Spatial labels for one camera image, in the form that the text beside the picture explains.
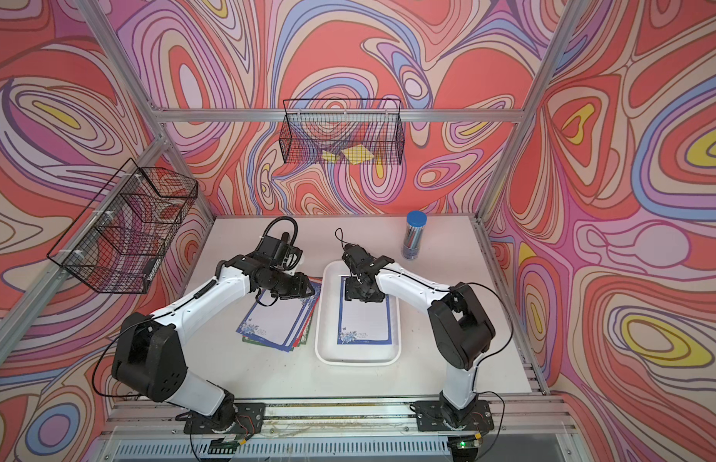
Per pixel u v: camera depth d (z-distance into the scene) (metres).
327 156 0.82
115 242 0.73
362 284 0.65
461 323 0.48
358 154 0.91
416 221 0.93
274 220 0.71
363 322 0.89
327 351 0.84
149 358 0.43
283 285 0.72
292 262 0.74
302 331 0.88
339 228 0.79
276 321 0.91
